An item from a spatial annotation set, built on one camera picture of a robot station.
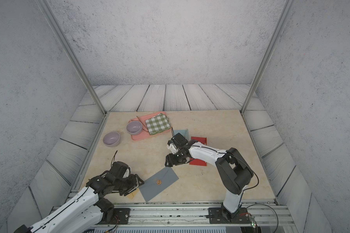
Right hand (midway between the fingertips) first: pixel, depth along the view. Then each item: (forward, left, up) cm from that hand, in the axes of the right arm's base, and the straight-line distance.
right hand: (170, 164), depth 85 cm
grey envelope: (-10, +9, -6) cm, 15 cm away
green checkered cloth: (+35, +11, -4) cm, 37 cm away
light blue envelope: (+29, -9, -8) cm, 31 cm away
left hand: (-12, +14, -1) cm, 18 cm away
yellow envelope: (-16, +20, -5) cm, 26 cm away
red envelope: (-4, -15, +13) cm, 20 cm away
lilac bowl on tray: (+29, +28, -2) cm, 40 cm away
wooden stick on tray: (+33, +23, -3) cm, 40 cm away
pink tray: (+26, +20, -5) cm, 33 cm away
